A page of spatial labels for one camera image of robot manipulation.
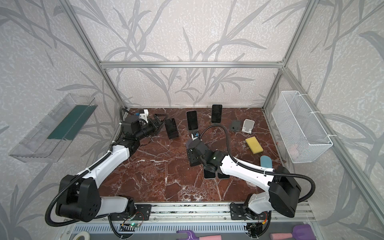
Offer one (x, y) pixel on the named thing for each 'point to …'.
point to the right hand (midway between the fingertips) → (193, 144)
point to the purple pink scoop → (300, 232)
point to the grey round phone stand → (235, 125)
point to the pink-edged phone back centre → (192, 118)
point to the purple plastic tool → (192, 237)
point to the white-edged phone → (209, 175)
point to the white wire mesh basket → (303, 136)
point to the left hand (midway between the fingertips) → (168, 115)
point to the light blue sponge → (266, 161)
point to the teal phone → (223, 176)
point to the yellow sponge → (254, 145)
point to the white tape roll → (85, 234)
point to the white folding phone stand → (248, 126)
